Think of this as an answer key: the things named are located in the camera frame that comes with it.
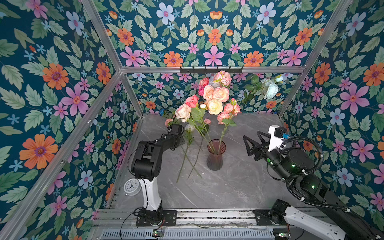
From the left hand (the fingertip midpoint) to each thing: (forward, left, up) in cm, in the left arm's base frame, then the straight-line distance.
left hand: (181, 140), depth 103 cm
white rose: (+2, -5, -1) cm, 5 cm away
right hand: (-25, -35, +38) cm, 57 cm away
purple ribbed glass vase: (-18, -21, +16) cm, 32 cm away
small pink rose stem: (+12, -20, +3) cm, 23 cm away
